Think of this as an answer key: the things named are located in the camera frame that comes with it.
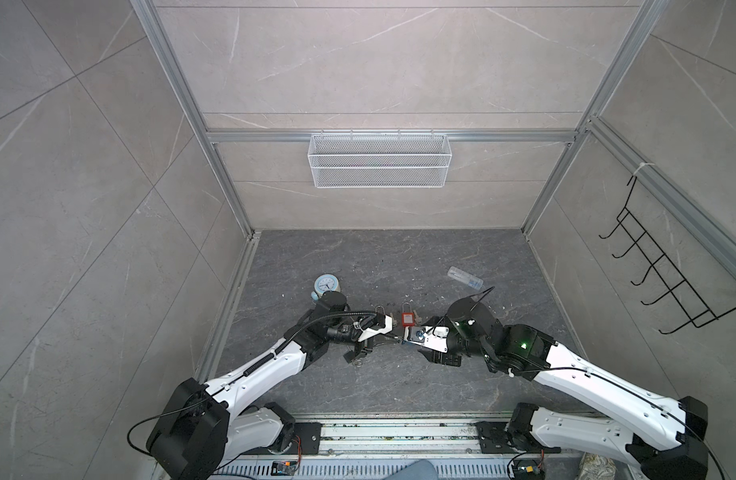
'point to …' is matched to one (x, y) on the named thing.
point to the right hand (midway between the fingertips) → (423, 330)
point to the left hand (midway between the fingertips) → (394, 330)
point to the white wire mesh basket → (379, 161)
